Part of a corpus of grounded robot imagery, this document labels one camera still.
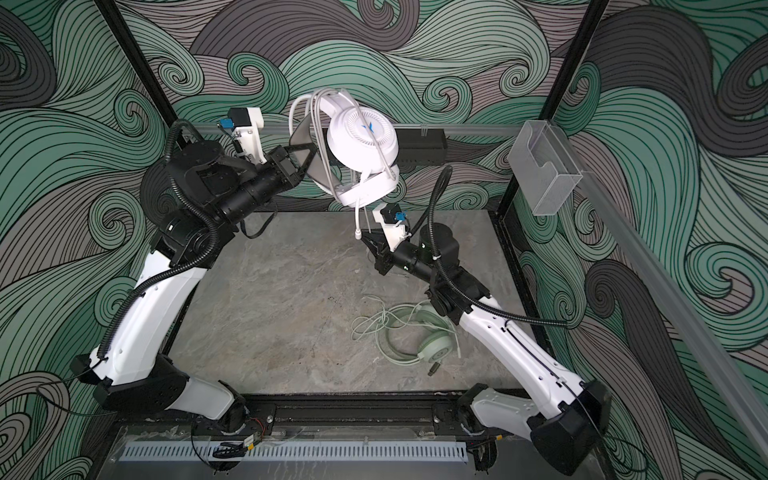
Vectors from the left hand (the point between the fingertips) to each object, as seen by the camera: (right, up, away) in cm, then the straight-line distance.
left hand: (316, 142), depth 51 cm
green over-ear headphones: (+26, -46, +26) cm, 59 cm away
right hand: (+8, -16, +12) cm, 22 cm away
